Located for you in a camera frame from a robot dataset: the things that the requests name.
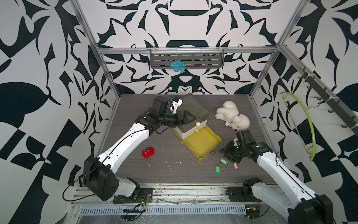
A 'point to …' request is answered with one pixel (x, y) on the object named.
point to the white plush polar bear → (230, 112)
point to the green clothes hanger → (283, 94)
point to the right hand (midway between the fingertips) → (220, 149)
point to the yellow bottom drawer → (202, 142)
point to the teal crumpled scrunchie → (178, 66)
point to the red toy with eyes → (148, 152)
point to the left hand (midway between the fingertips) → (190, 117)
